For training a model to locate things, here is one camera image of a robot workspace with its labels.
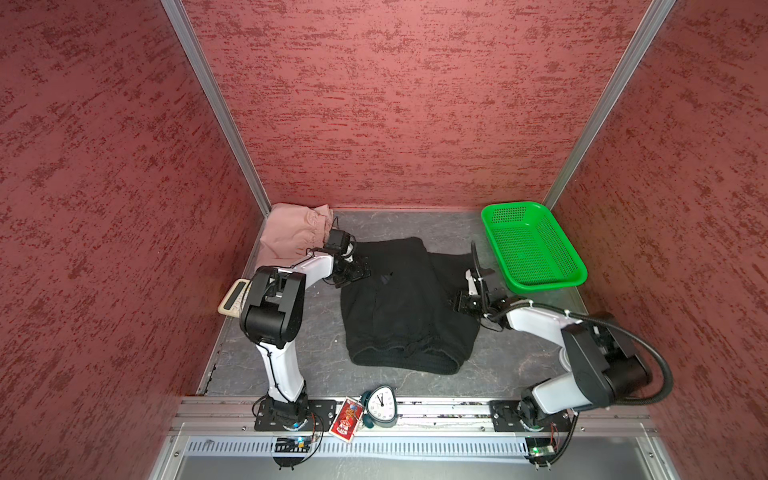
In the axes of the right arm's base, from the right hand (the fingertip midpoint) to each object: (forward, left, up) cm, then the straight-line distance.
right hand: (453, 307), depth 93 cm
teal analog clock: (-28, +23, +3) cm, 36 cm away
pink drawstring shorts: (+32, +57, +3) cm, 66 cm away
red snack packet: (-30, +31, +2) cm, 43 cm away
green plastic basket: (+23, -34, -2) cm, 41 cm away
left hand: (+11, +29, +1) cm, 31 cm away
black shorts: (-3, +16, 0) cm, 17 cm away
